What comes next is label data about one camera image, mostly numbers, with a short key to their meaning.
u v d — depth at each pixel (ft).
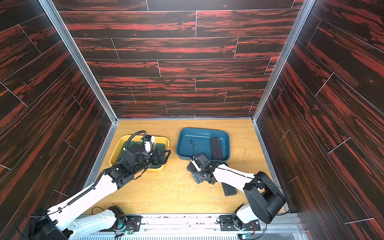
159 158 2.19
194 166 2.65
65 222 1.30
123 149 1.85
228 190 2.69
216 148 3.39
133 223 2.40
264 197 1.42
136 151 1.84
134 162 1.87
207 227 2.41
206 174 2.05
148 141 2.13
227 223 2.41
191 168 3.00
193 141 3.44
